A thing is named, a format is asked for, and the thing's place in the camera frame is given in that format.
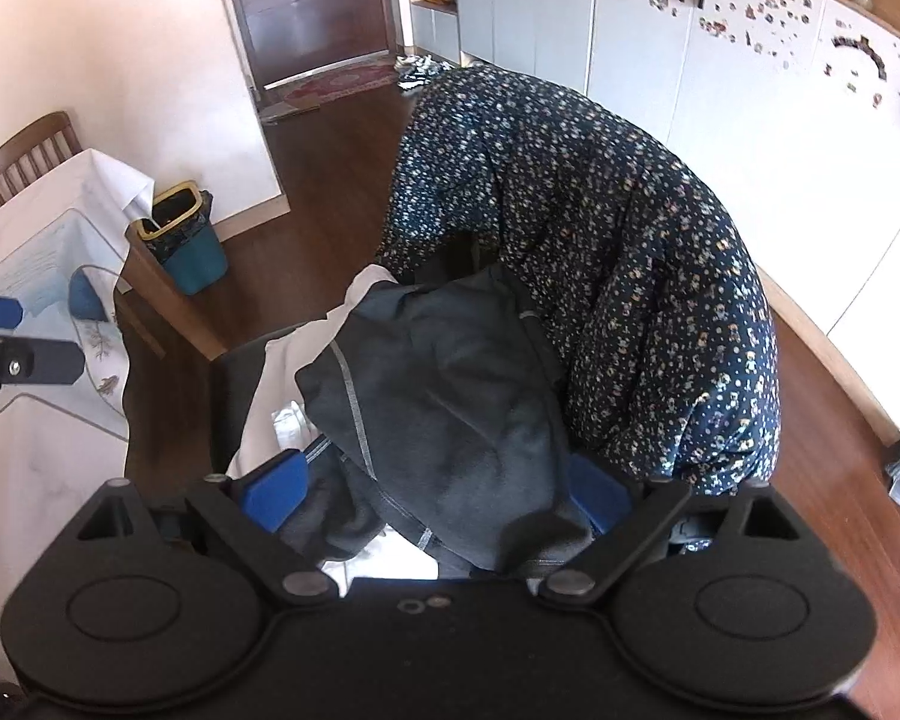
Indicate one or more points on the brown wooden door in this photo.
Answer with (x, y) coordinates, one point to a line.
(307, 0)

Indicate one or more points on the red patterned rug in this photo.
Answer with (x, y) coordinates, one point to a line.
(345, 82)

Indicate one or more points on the white garment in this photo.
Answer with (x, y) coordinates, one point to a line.
(270, 390)

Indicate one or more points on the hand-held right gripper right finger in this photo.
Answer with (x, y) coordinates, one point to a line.
(598, 491)

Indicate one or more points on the table with white cloth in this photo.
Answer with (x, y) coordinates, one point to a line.
(45, 255)

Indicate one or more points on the wooden chair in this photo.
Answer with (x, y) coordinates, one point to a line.
(26, 157)

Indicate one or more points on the pile of shoes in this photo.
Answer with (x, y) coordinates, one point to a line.
(420, 73)

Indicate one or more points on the dark blue floral quilt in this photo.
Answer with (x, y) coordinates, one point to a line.
(607, 240)

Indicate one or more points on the teal trash bin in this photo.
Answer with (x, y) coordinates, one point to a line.
(195, 259)

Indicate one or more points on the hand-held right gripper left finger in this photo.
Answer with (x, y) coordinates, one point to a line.
(274, 491)

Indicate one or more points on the black clothes bin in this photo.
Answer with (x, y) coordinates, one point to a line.
(232, 390)

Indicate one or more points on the dark garment with grey seams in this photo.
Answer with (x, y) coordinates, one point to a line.
(450, 405)

